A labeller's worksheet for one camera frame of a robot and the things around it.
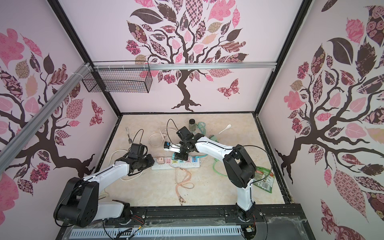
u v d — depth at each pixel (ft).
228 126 3.62
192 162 2.95
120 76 3.11
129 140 3.40
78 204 1.37
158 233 2.29
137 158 2.29
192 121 3.39
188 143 2.17
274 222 2.37
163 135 3.39
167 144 2.47
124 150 3.20
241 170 1.60
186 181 2.80
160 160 2.85
